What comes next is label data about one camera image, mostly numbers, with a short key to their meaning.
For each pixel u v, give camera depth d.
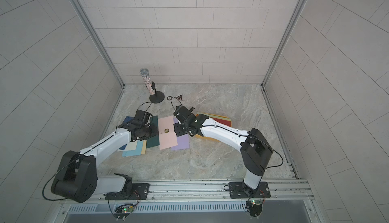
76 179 0.40
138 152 0.83
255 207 0.68
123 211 0.65
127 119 0.96
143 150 0.85
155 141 0.87
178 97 1.08
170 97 1.08
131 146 0.85
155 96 1.08
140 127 0.64
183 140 0.88
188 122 0.61
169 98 1.08
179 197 0.71
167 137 0.89
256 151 0.43
